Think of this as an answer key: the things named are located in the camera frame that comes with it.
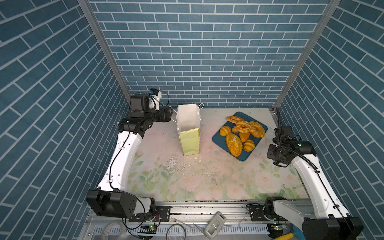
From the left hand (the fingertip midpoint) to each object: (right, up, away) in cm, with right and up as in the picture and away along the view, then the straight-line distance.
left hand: (166, 109), depth 74 cm
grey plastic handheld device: (+24, -55, -4) cm, 60 cm away
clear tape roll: (-26, -58, -8) cm, 64 cm away
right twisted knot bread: (+56, -12, +28) cm, 64 cm away
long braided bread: (+42, -4, +34) cm, 54 cm away
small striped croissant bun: (+49, -22, +22) cm, 58 cm away
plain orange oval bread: (+46, -16, +24) cm, 55 cm away
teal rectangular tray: (+31, -20, +28) cm, 46 cm away
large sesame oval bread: (+39, -21, +20) cm, 48 cm away
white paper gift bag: (+9, -8, +30) cm, 32 cm away
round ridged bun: (+34, -13, +30) cm, 47 cm away
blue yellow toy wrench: (+56, -58, -7) cm, 81 cm away
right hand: (+54, -22, +2) cm, 58 cm away
